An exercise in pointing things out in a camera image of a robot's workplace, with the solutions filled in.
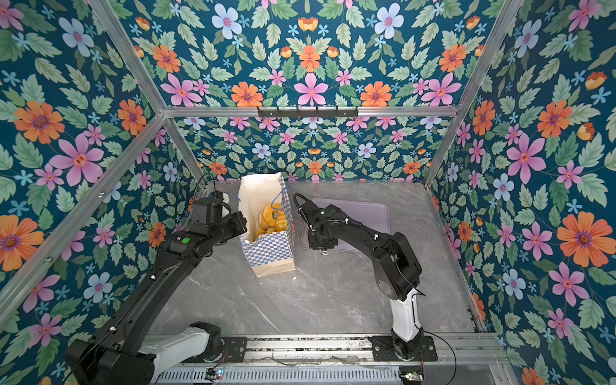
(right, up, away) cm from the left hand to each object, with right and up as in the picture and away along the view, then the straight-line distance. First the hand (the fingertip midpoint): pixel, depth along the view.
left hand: (250, 213), depth 75 cm
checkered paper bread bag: (+4, -14, +4) cm, 15 cm away
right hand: (+22, -12, +15) cm, 29 cm away
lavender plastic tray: (+47, -2, +33) cm, 57 cm away
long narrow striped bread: (-2, -8, +19) cm, 21 cm away
